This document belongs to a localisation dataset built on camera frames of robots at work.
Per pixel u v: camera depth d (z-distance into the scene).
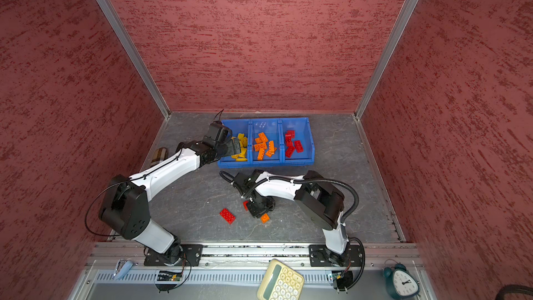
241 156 1.00
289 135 1.07
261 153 1.00
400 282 0.66
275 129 1.13
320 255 0.74
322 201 0.47
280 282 0.67
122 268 0.70
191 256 0.74
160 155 0.99
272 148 1.00
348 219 0.51
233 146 0.81
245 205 0.87
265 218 0.83
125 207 0.44
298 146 1.03
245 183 0.71
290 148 1.03
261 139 1.07
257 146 1.03
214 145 0.68
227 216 0.82
